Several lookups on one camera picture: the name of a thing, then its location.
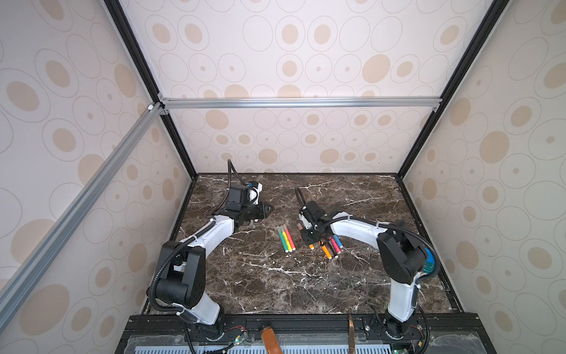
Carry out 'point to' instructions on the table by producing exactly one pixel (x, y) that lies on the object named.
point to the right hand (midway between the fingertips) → (314, 236)
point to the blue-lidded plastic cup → (430, 265)
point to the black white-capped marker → (332, 248)
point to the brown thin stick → (351, 336)
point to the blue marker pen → (338, 241)
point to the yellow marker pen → (286, 239)
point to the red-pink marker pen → (334, 244)
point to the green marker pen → (282, 239)
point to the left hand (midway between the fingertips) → (278, 205)
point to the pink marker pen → (290, 236)
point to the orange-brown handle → (270, 341)
